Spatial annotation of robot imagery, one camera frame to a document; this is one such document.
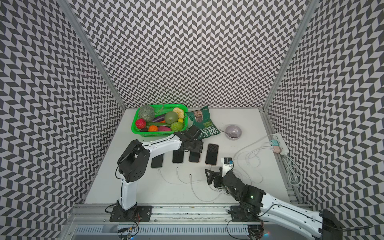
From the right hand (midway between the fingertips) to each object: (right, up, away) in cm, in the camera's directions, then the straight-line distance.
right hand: (212, 173), depth 78 cm
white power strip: (+48, +9, +17) cm, 51 cm away
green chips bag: (-6, +29, +25) cm, 39 cm away
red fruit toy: (-46, +26, +19) cm, 56 cm away
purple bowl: (+16, +20, +23) cm, 34 cm away
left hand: (-9, +10, +15) cm, 20 cm away
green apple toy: (-27, +30, +27) cm, 48 cm away
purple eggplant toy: (-35, +30, +27) cm, 53 cm away
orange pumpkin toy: (-38, +22, +21) cm, 49 cm away
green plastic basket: (-34, +36, +27) cm, 56 cm away
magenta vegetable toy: (-32, +22, +21) cm, 44 cm away
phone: (-10, +5, +14) cm, 18 cm away
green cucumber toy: (-36, +25, +24) cm, 50 cm away
